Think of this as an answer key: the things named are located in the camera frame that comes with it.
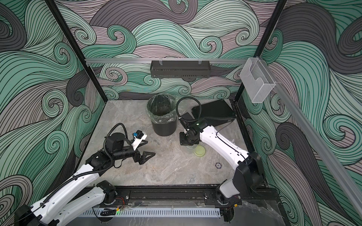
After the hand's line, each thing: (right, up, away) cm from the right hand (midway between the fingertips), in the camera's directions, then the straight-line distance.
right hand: (182, 143), depth 79 cm
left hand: (-17, 0, -6) cm, 18 cm away
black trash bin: (-12, +5, +20) cm, 24 cm away
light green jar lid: (+12, -7, +10) cm, 17 cm away
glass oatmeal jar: (+4, -3, -3) cm, 6 cm away
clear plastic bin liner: (-14, +21, +21) cm, 33 cm away
